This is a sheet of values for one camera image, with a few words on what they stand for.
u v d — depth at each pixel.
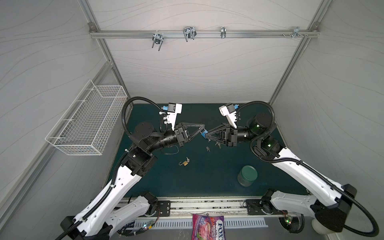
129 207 0.55
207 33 0.78
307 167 0.44
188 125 0.50
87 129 0.68
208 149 0.95
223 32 0.78
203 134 0.51
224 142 0.51
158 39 0.80
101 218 0.39
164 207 0.74
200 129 0.51
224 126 0.52
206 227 0.67
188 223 0.70
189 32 0.77
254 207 0.73
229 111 0.50
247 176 0.74
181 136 0.46
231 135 0.48
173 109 0.48
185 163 0.88
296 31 0.77
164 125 0.49
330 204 0.40
